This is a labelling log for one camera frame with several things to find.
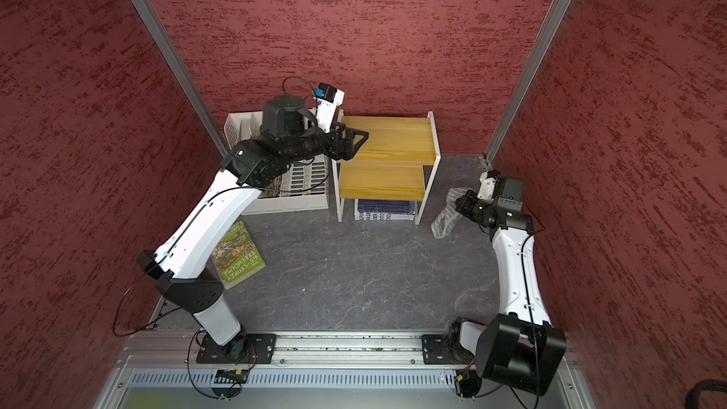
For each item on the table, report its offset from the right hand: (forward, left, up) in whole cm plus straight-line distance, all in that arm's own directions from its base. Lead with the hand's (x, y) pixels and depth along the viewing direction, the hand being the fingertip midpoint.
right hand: (454, 204), depth 80 cm
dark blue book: (+9, +19, -13) cm, 25 cm away
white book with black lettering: (+7, +22, -17) cm, 28 cm away
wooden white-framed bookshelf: (+6, +17, +13) cm, 22 cm away
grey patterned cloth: (-4, +3, 0) cm, 5 cm away
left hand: (+4, +29, +24) cm, 37 cm away
